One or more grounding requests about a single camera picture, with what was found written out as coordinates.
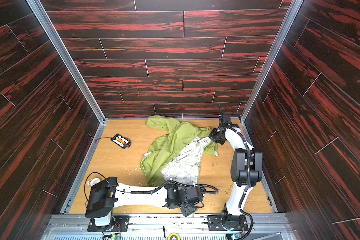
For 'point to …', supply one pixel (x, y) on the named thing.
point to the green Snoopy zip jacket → (175, 151)
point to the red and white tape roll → (94, 181)
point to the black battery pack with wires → (122, 142)
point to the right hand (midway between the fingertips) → (214, 137)
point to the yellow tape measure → (174, 236)
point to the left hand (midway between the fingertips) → (192, 206)
